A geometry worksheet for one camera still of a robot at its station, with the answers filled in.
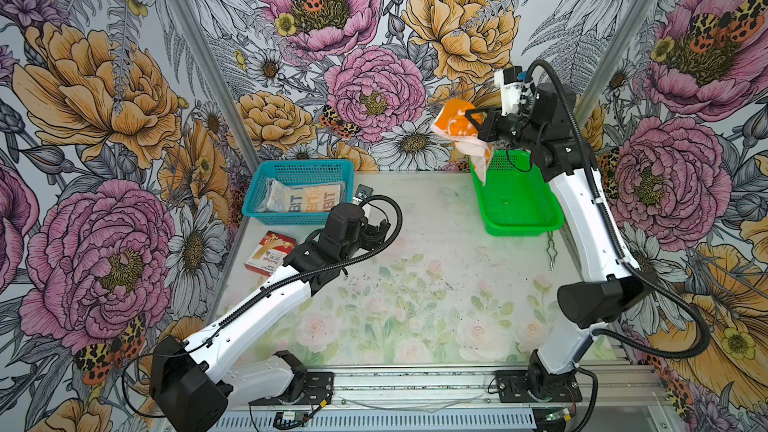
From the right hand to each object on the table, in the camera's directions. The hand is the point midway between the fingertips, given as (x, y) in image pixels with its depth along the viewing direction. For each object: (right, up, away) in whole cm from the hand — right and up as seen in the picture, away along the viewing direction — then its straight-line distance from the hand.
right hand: (468, 123), depth 70 cm
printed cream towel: (-46, -17, +39) cm, 63 cm away
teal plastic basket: (-53, -8, +45) cm, 70 cm away
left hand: (-25, -24, +7) cm, 35 cm away
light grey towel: (-58, -17, +35) cm, 70 cm away
